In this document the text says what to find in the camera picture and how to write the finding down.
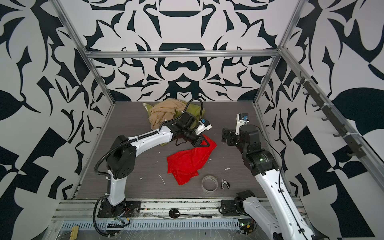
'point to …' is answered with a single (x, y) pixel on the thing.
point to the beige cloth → (165, 110)
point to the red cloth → (185, 165)
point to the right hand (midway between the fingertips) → (234, 128)
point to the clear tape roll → (209, 184)
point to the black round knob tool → (174, 213)
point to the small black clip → (224, 182)
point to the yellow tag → (73, 235)
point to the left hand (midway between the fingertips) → (211, 142)
